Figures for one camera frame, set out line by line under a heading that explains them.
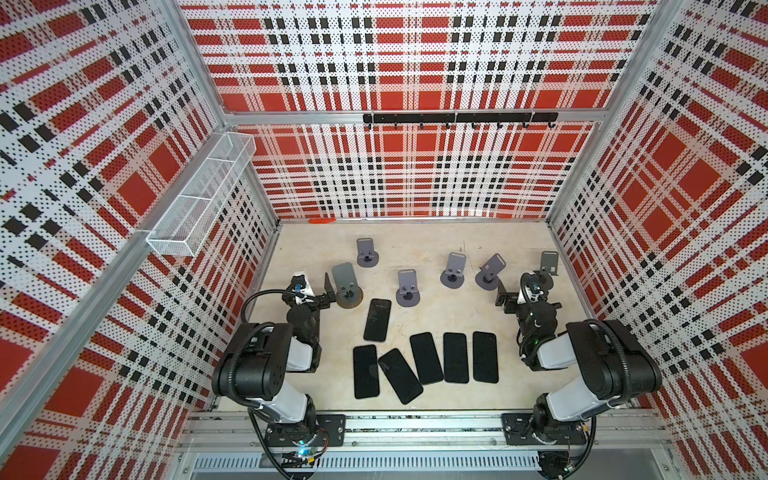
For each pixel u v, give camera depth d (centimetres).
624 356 44
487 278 99
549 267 99
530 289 75
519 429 73
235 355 46
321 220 126
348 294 96
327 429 74
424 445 73
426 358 86
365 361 85
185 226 92
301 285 74
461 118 88
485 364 84
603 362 46
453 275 99
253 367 45
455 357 87
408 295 98
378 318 96
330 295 83
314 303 78
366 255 105
